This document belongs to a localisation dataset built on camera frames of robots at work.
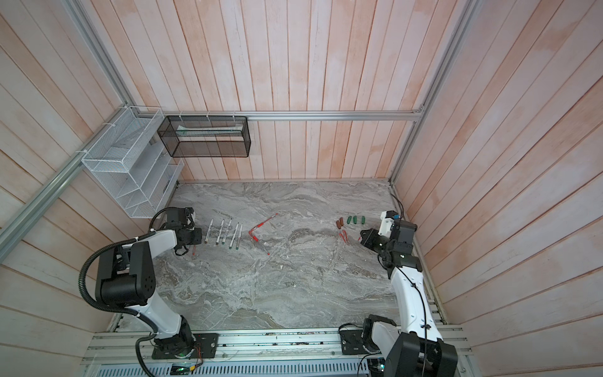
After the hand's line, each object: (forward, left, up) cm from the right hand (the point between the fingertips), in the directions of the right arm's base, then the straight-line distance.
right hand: (363, 230), depth 83 cm
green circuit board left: (-42, +59, -15) cm, 74 cm away
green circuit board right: (-39, -2, -17) cm, 42 cm away
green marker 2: (+4, +49, -14) cm, 52 cm away
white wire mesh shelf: (+13, +81, +16) cm, 83 cm away
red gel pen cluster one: (-2, +67, -15) cm, 69 cm away
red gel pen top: (+13, +40, -15) cm, 45 cm away
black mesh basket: (+42, +67, +10) cm, 80 cm away
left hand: (+3, +68, -13) cm, 69 cm away
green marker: (0, +52, -14) cm, 54 cm away
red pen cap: (+8, +3, -16) cm, 18 cm away
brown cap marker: (+6, +59, -15) cm, 61 cm away
